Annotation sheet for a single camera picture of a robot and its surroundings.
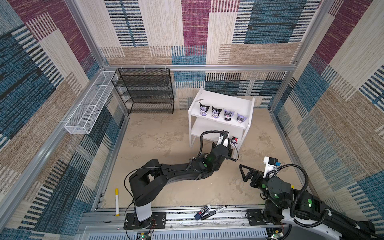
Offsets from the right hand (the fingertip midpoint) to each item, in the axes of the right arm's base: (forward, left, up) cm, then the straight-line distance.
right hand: (244, 171), depth 71 cm
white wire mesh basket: (+38, +89, +1) cm, 97 cm away
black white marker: (-15, +19, -18) cm, 30 cm away
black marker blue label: (-12, +18, -16) cm, 27 cm away
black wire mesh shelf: (+62, +54, +1) cm, 82 cm away
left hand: (+16, +4, +3) cm, 17 cm away
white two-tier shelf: (+30, +20, -2) cm, 37 cm away
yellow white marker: (-8, +64, -16) cm, 66 cm away
